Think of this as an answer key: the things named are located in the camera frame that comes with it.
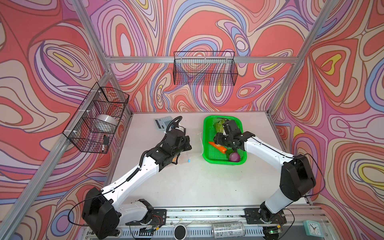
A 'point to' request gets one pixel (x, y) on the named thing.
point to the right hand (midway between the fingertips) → (218, 142)
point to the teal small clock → (313, 228)
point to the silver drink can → (228, 230)
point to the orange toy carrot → (220, 148)
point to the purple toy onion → (234, 157)
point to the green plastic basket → (211, 155)
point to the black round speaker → (180, 232)
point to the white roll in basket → (106, 123)
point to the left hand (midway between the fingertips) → (192, 138)
